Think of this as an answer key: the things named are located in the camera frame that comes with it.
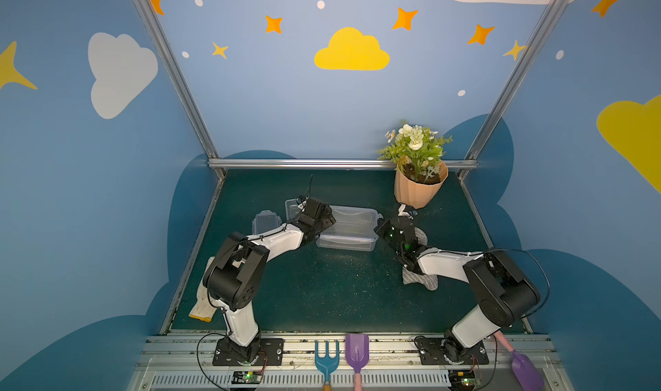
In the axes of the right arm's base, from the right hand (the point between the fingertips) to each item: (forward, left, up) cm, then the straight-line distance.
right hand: (379, 217), depth 94 cm
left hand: (-1, +17, -2) cm, 17 cm away
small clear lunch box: (+7, +35, -7) cm, 36 cm away
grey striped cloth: (-20, -11, -5) cm, 23 cm away
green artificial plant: (+18, -12, +18) cm, 28 cm away
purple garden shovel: (-43, +7, -9) cm, 45 cm away
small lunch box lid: (+2, +46, -10) cm, 47 cm away
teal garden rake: (-46, +16, -9) cm, 49 cm away
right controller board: (-47, -23, -11) cm, 53 cm away
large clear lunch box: (+1, +9, -11) cm, 14 cm away
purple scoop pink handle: (-44, -40, -8) cm, 60 cm away
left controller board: (-50, +39, -10) cm, 64 cm away
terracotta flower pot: (+11, -13, +6) cm, 18 cm away
